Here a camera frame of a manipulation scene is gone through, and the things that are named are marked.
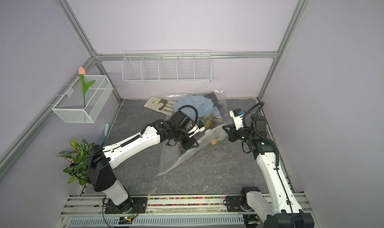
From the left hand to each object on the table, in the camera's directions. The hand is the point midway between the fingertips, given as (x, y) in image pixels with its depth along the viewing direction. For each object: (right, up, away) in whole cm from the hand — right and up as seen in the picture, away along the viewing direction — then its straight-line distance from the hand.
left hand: (195, 144), depth 76 cm
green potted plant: (-49, -3, -13) cm, 51 cm away
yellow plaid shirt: (+9, +11, +22) cm, 26 cm away
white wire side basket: (-66, +19, +1) cm, 68 cm away
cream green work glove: (-26, +21, +40) cm, 52 cm away
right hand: (+15, +9, -1) cm, 18 cm away
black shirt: (+12, +29, +39) cm, 50 cm away
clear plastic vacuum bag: (-14, -11, +13) cm, 22 cm away
